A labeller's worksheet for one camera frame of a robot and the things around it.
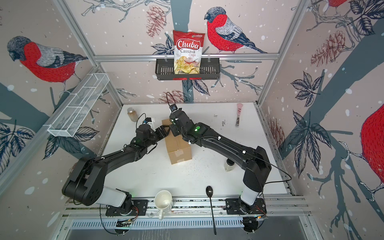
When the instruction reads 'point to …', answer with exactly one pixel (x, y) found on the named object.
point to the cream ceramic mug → (163, 201)
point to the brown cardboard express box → (179, 150)
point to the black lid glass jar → (229, 165)
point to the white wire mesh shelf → (75, 108)
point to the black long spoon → (209, 193)
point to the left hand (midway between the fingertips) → (168, 129)
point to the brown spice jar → (132, 114)
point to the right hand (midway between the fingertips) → (172, 125)
